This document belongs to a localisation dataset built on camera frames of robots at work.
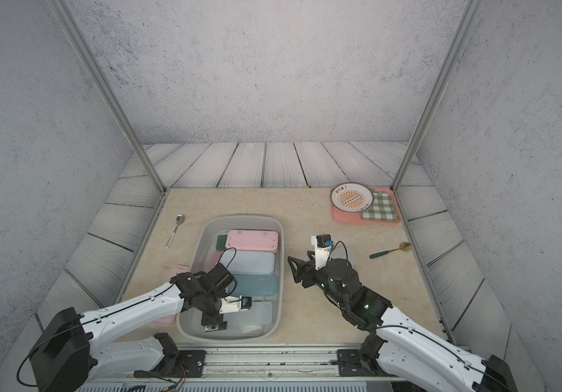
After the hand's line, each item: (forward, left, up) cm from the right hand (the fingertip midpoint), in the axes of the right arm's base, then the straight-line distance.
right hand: (299, 256), depth 72 cm
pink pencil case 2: (+10, +33, -21) cm, 40 cm away
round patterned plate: (+43, -25, -21) cm, 54 cm away
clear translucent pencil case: (-10, +12, -18) cm, 24 cm away
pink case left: (+5, +47, -19) cm, 51 cm away
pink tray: (+33, -18, -22) cm, 44 cm away
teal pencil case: (0, +16, -19) cm, 25 cm away
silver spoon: (+29, +52, -20) cm, 63 cm away
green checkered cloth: (+37, -39, -22) cm, 58 cm away
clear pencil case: (-15, +19, -20) cm, 31 cm away
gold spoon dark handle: (+17, -42, -21) cm, 50 cm away
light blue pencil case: (+9, +19, -19) cm, 28 cm away
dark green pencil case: (+18, +31, -19) cm, 40 cm away
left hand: (-10, +23, -19) cm, 31 cm away
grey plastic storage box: (+16, +36, -13) cm, 41 cm away
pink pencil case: (+17, +18, -16) cm, 29 cm away
